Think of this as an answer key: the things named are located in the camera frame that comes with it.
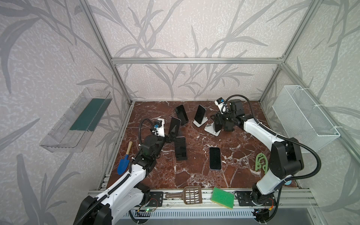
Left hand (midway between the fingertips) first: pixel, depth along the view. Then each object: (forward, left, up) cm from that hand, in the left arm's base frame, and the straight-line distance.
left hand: (169, 125), depth 77 cm
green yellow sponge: (-32, -29, -20) cm, 48 cm away
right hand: (+14, -28, -5) cm, 31 cm away
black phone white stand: (+9, -31, -13) cm, 35 cm away
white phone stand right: (+9, -26, -17) cm, 33 cm away
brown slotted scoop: (-31, -13, -23) cm, 40 cm away
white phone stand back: (+17, -23, -18) cm, 33 cm away
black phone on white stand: (+18, -19, -12) cm, 29 cm away
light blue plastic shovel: (-25, -68, -21) cm, 75 cm away
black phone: (-11, -28, -23) cm, 38 cm away
